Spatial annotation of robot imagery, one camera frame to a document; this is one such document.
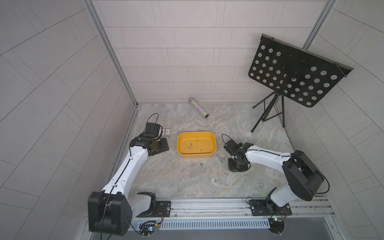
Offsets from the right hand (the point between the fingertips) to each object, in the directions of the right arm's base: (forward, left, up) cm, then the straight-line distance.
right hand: (231, 170), depth 86 cm
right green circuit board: (-27, -15, +4) cm, 31 cm away
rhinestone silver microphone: (+53, +21, +8) cm, 57 cm away
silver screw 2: (+15, +23, +5) cm, 28 cm away
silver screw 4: (+12, +17, +4) cm, 21 cm away
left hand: (+12, +36, +14) cm, 41 cm away
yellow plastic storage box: (+17, +20, +4) cm, 26 cm away
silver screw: (+4, +18, +3) cm, 18 cm away
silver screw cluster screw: (+6, +6, +3) cm, 10 cm away
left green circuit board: (-24, +45, +1) cm, 51 cm away
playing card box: (+25, +39, +7) cm, 47 cm away
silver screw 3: (+19, +19, +4) cm, 28 cm away
